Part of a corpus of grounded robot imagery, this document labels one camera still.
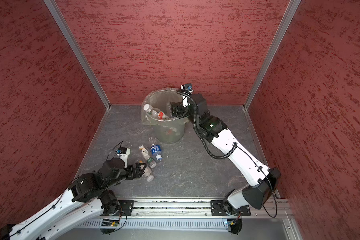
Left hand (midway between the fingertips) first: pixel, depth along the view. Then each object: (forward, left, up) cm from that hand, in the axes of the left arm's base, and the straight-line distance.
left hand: (139, 169), depth 73 cm
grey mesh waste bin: (+23, -13, +1) cm, 26 cm away
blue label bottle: (+15, -5, -8) cm, 18 cm away
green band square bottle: (+33, -5, +7) cm, 34 cm away
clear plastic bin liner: (+41, -7, +10) cm, 43 cm away
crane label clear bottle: (+9, -3, -10) cm, 14 cm away
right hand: (+23, -20, +24) cm, 39 cm away
